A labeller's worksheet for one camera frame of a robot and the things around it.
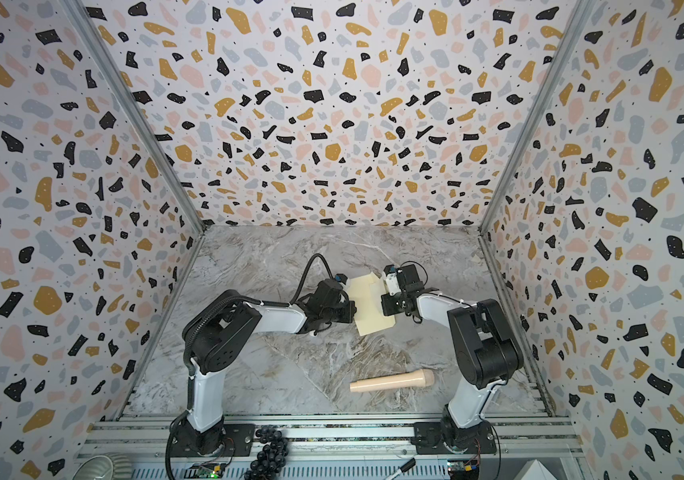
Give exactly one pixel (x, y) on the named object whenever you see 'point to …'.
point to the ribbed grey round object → (104, 467)
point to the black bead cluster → (272, 458)
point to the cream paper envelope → (366, 291)
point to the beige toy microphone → (400, 380)
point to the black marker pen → (411, 463)
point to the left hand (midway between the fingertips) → (361, 305)
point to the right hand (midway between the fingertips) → (382, 295)
